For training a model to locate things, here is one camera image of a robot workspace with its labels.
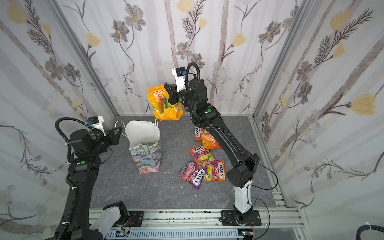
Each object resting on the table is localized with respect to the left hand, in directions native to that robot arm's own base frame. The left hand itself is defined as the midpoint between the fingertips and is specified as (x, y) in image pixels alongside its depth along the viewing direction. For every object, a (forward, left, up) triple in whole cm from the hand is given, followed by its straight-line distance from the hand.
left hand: (119, 123), depth 70 cm
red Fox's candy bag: (+18, -40, -30) cm, 54 cm away
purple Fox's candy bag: (-14, -36, -29) cm, 48 cm away
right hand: (+7, -23, +20) cm, 32 cm away
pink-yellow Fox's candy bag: (-2, -42, -31) cm, 52 cm away
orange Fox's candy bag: (-13, -49, -30) cm, 59 cm away
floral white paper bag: (+9, -4, -29) cm, 30 cm away
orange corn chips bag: (+8, -48, -30) cm, 57 cm away
